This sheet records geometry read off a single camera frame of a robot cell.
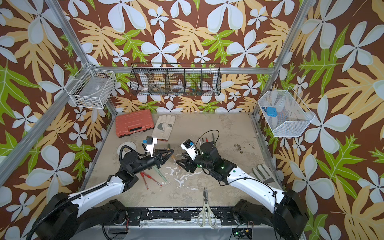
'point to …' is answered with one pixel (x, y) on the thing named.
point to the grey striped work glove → (267, 173)
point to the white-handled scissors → (206, 211)
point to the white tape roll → (129, 144)
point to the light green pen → (165, 179)
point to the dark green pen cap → (169, 146)
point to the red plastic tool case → (134, 122)
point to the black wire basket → (175, 79)
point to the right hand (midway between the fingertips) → (179, 158)
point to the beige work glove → (163, 127)
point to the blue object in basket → (271, 111)
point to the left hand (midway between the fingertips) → (173, 150)
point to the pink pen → (202, 139)
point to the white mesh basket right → (285, 113)
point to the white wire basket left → (91, 88)
